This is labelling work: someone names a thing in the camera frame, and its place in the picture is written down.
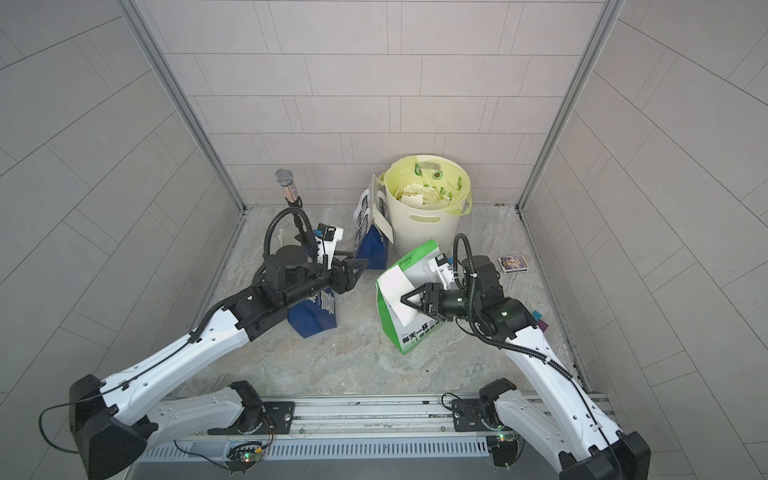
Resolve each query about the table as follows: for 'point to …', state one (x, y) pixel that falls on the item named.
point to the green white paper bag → (408, 324)
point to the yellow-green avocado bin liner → (446, 177)
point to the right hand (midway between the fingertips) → (409, 306)
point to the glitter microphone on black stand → (284, 177)
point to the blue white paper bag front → (316, 314)
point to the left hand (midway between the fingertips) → (366, 258)
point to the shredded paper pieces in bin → (416, 194)
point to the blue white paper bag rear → (370, 231)
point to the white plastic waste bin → (412, 228)
